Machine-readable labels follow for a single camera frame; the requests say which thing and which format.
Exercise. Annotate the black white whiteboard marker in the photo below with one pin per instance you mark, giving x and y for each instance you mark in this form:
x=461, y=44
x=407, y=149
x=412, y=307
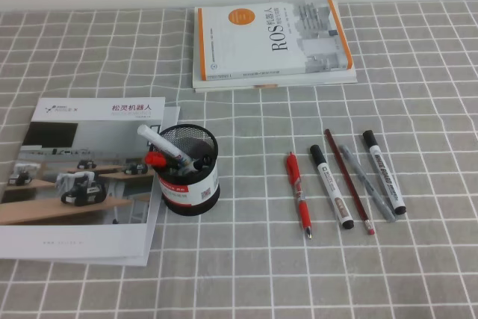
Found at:
x=193, y=166

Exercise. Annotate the red ballpoint pen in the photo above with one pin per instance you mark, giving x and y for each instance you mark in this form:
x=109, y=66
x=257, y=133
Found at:
x=296, y=183

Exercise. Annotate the black mesh pen holder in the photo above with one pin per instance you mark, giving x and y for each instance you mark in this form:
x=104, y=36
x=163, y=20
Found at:
x=192, y=193

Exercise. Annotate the red capped marker in holder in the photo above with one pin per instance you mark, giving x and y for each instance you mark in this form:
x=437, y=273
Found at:
x=155, y=159

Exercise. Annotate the white marker in holder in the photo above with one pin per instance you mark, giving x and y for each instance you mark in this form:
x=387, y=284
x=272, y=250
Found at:
x=164, y=145

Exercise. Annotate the grey pen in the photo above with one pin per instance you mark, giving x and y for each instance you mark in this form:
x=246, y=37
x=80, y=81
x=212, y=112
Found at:
x=377, y=198

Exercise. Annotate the white book under ROS book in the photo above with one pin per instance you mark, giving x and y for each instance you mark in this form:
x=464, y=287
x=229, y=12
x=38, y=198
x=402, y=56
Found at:
x=274, y=80

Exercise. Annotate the white marker with black caps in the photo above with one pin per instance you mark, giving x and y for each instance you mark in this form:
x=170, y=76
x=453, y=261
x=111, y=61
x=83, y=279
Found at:
x=340, y=208

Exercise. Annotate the dark red pencil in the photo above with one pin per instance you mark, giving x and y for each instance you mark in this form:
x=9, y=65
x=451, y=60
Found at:
x=351, y=187

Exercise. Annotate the black capped whiteboard marker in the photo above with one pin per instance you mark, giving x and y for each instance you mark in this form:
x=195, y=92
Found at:
x=388, y=181

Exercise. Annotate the AgileX robot brochure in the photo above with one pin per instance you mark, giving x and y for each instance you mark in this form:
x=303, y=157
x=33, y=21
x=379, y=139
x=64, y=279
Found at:
x=59, y=201

